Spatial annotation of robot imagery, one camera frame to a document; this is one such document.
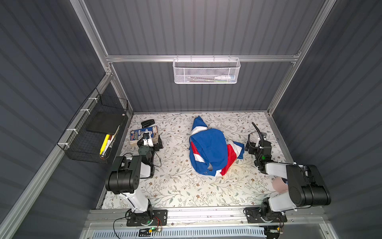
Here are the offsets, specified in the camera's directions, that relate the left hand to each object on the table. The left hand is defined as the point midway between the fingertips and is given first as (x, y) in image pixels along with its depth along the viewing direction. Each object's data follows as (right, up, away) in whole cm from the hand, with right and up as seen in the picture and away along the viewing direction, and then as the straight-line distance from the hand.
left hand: (152, 136), depth 91 cm
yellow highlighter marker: (-18, -2, -20) cm, 27 cm away
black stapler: (-10, +8, +21) cm, 24 cm away
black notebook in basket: (-19, +8, -15) cm, 26 cm away
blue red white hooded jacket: (+36, -10, -2) cm, 37 cm away
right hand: (+67, -4, +2) cm, 67 cm away
